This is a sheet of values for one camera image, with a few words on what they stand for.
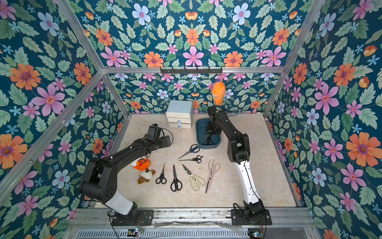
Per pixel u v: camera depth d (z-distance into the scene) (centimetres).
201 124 113
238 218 74
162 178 86
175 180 86
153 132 72
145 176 86
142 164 87
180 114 102
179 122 104
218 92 96
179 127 108
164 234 70
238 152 66
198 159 95
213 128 88
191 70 93
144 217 73
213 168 91
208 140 104
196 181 86
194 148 99
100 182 45
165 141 85
